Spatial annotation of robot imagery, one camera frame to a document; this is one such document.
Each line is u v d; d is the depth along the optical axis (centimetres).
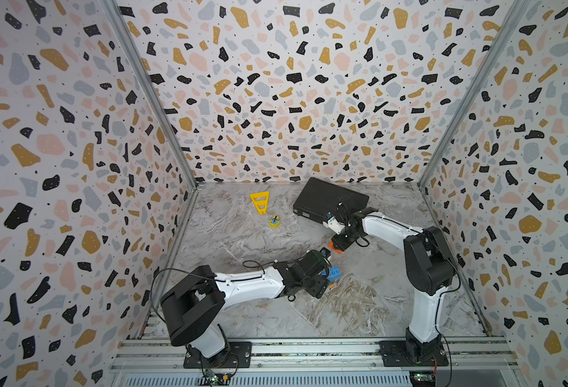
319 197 112
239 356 73
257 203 113
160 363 73
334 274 82
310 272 65
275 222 106
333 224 90
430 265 52
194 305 44
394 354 73
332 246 97
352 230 75
